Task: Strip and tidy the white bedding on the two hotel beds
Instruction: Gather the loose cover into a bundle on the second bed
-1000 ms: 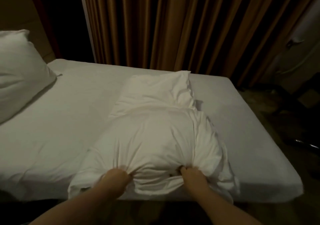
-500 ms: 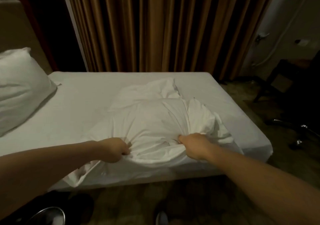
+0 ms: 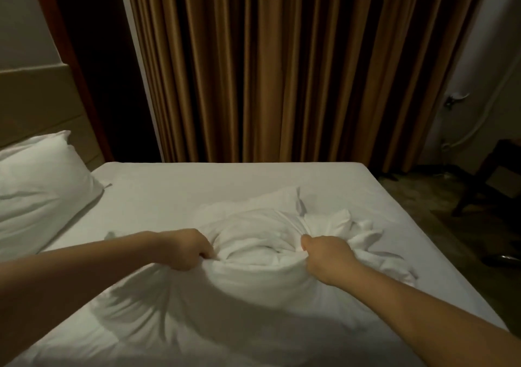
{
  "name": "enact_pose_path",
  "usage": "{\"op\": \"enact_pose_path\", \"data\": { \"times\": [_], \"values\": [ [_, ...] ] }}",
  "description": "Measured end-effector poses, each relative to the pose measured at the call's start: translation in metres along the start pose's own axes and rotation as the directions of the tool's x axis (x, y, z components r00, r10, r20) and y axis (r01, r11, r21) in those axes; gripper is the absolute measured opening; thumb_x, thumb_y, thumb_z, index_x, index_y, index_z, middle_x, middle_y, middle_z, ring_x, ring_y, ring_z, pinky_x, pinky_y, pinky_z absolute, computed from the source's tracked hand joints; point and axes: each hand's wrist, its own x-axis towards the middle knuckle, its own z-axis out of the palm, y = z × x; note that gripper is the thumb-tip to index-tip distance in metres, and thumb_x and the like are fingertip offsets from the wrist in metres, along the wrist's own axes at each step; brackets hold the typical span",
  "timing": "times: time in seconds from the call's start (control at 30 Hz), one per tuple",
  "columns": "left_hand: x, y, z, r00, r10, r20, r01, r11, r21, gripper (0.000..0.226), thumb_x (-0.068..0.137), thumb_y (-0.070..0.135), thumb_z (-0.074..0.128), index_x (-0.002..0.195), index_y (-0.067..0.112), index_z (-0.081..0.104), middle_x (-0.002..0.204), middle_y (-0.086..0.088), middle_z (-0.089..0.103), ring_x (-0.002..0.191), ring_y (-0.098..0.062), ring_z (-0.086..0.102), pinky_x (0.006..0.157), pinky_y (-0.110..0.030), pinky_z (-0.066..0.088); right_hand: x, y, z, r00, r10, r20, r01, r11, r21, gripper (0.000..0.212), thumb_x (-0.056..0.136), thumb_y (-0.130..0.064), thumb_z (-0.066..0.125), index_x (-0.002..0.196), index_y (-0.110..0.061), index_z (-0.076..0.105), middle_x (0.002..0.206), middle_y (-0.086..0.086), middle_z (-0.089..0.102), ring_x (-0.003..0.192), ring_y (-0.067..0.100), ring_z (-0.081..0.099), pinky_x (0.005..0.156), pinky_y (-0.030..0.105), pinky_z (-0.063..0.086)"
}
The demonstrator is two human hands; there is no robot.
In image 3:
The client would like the person's right hand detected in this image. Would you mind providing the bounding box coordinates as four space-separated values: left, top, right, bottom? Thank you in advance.
300 233 361 289

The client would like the person's left hand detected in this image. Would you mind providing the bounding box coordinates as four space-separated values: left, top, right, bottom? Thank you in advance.
150 228 219 271

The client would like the white duvet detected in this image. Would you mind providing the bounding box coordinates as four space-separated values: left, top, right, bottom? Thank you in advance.
90 186 420 356

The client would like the white bed sheet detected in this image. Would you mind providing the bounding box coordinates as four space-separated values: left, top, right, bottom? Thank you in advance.
8 161 510 367

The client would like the white pillow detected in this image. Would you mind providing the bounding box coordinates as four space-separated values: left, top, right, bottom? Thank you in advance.
0 130 111 262

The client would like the person's right forearm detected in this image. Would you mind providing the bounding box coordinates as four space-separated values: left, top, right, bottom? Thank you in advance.
342 267 521 367

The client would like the person's left forearm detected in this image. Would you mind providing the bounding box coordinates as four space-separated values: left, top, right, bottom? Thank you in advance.
0 232 164 364

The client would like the black office chair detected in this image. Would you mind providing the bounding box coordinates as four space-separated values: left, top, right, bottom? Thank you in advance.
480 250 521 270

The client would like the dark wooden desk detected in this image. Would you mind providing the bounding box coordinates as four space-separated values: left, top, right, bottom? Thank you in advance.
452 138 521 217

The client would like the brown curtain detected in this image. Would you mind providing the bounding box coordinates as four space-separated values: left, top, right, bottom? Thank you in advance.
122 0 490 172

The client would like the beige padded headboard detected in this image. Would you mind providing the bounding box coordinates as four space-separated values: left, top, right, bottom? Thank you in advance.
0 63 107 172

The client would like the dark wooden column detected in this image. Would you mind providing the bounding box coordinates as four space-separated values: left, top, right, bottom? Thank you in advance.
28 0 164 164

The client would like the white wall pipe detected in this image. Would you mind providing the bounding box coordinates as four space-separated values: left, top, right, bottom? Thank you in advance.
440 49 521 152

